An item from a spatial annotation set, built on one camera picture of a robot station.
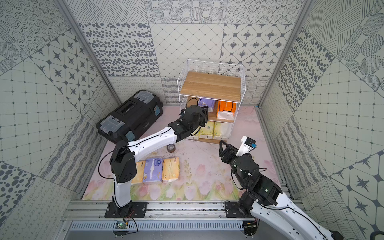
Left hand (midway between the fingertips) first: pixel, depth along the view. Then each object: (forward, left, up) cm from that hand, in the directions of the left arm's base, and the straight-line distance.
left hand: (210, 103), depth 78 cm
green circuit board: (-51, +43, -34) cm, 75 cm away
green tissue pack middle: (-2, +1, -24) cm, 24 cm away
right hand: (-21, -5, -6) cm, 23 cm away
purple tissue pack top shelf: (-26, +32, -27) cm, 49 cm away
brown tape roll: (-11, +24, -29) cm, 39 cm away
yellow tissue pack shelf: (-25, +22, -28) cm, 43 cm away
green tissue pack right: (+2, -9, -26) cm, 28 cm away
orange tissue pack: (-4, -8, -1) cm, 9 cm away
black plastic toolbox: (-4, +50, -14) cm, 52 cm away
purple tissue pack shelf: (+4, 0, -3) cm, 5 cm away
